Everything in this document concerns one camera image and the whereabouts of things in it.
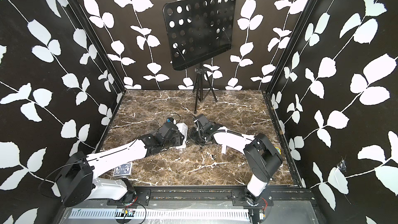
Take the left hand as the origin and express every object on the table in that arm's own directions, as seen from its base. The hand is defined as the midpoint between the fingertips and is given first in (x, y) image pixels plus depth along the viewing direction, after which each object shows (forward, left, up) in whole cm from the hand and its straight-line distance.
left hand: (183, 135), depth 84 cm
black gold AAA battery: (-9, -17, -11) cm, 22 cm away
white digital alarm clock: (+4, 0, +1) cm, 4 cm away
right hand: (-1, -1, -1) cm, 1 cm away
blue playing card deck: (-15, +31, -8) cm, 35 cm away
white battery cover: (-4, -24, -11) cm, 26 cm away
